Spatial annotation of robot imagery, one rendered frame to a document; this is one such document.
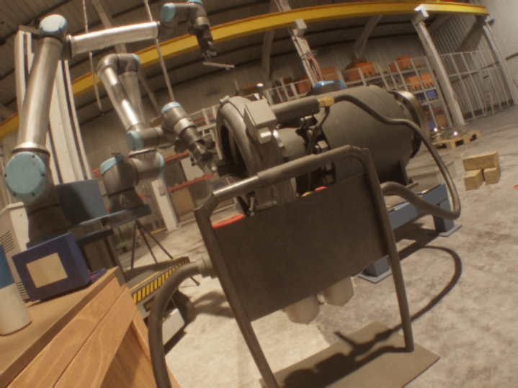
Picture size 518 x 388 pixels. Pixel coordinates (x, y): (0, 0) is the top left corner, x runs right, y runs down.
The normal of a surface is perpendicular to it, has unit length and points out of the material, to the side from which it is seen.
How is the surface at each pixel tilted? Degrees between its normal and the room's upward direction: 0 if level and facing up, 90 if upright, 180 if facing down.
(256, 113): 67
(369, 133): 91
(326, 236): 90
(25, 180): 95
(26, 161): 95
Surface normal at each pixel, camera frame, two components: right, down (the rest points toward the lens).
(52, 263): 0.25, 0.05
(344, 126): 0.15, -0.23
